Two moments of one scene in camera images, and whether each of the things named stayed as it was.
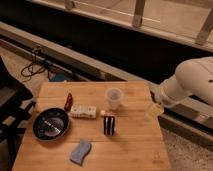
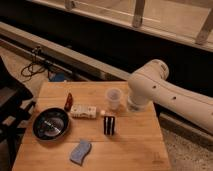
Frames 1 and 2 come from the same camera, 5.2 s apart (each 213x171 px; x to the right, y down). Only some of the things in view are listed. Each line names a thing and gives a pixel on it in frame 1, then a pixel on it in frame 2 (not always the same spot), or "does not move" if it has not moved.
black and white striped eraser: (109, 125) does not move
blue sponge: (80, 151) does not move
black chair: (16, 104) does not move
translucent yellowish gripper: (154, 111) to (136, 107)
